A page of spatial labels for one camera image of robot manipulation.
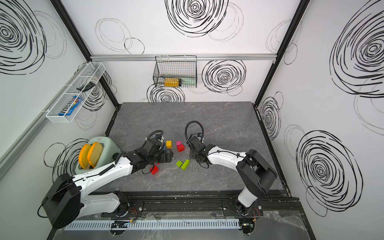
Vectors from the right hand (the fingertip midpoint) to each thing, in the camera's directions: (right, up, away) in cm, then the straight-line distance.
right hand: (195, 152), depth 90 cm
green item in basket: (-4, +42, -3) cm, 43 cm away
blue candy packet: (-61, +27, -18) cm, 69 cm away
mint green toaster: (-46, +4, -11) cm, 47 cm away
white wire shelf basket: (-64, +48, +2) cm, 80 cm away
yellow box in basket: (-14, +42, -3) cm, 44 cm away
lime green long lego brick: (-6, -7, -3) cm, 9 cm away
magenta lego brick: (-11, +4, +6) cm, 14 cm away
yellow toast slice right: (-48, +4, -19) cm, 52 cm away
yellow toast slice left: (-52, +3, -21) cm, 56 cm away
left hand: (-16, 0, -6) cm, 17 cm away
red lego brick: (-9, +1, +4) cm, 10 cm away
